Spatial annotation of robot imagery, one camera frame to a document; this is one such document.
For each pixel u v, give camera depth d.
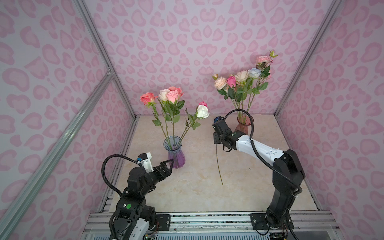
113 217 0.51
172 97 0.68
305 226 0.72
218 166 0.93
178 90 0.73
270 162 0.49
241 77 0.79
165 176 0.63
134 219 0.49
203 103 0.67
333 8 0.70
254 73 0.78
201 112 0.62
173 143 0.83
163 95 0.70
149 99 0.72
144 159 0.64
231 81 0.76
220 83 0.78
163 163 0.64
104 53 0.84
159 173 0.63
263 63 0.80
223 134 0.70
